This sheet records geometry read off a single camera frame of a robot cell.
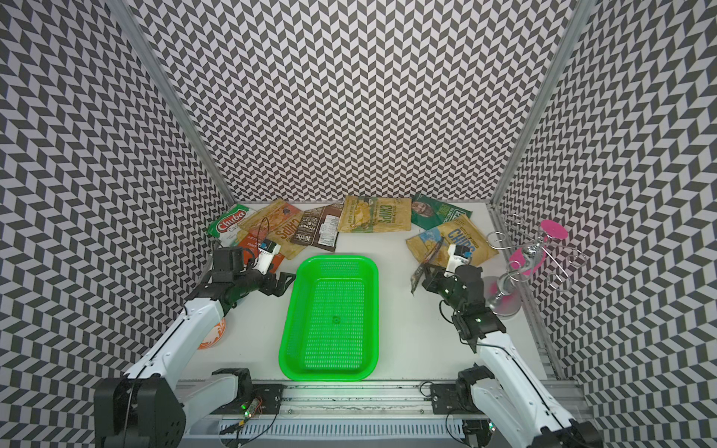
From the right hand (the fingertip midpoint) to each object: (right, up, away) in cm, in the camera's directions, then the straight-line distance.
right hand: (422, 270), depth 80 cm
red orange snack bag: (-62, +5, +26) cm, 67 cm away
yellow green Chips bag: (-16, +18, +32) cm, 40 cm away
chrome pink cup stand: (+26, +4, -8) cm, 28 cm away
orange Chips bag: (-53, +14, +30) cm, 62 cm away
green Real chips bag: (+9, +18, +32) cm, 37 cm away
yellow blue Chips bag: (+8, +5, +24) cm, 26 cm away
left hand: (-43, -1, +4) cm, 43 cm away
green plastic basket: (-27, -19, +6) cm, 34 cm away
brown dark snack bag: (-36, +12, +28) cm, 47 cm away
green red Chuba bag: (-72, +13, +28) cm, 78 cm away
